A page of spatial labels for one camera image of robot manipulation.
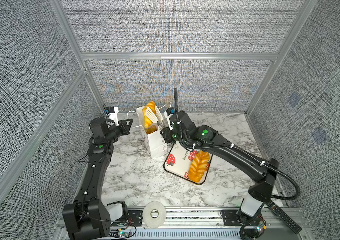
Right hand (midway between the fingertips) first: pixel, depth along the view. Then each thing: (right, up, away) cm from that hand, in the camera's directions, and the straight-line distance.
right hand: (162, 130), depth 72 cm
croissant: (-8, +4, +2) cm, 9 cm away
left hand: (-15, +5, +4) cm, 17 cm away
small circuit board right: (+45, -45, -3) cm, 64 cm away
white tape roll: (-6, -44, 0) cm, 45 cm away
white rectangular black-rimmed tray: (+9, -20, +20) cm, 30 cm away
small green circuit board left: (-18, -49, -3) cm, 52 cm away
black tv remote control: (+60, -42, 0) cm, 73 cm away
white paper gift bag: (-4, -7, +8) cm, 11 cm away
